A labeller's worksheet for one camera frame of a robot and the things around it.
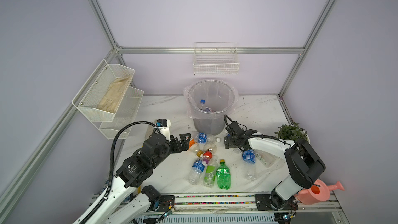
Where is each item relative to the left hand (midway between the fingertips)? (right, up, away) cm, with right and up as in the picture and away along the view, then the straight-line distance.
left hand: (181, 137), depth 68 cm
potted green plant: (+56, +1, +10) cm, 57 cm away
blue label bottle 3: (+35, -15, +16) cm, 41 cm away
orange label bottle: (+4, -10, +24) cm, 26 cm away
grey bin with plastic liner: (+13, +17, +33) cm, 40 cm away
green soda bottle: (+20, -22, +11) cm, 31 cm away
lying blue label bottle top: (+9, -4, +21) cm, 23 cm away
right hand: (+27, -7, +24) cm, 37 cm away
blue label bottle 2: (+6, -24, +16) cm, 29 cm away
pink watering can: (+58, -25, -2) cm, 64 cm away
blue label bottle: (+9, +17, +33) cm, 38 cm away
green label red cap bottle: (+13, -19, +11) cm, 26 cm away
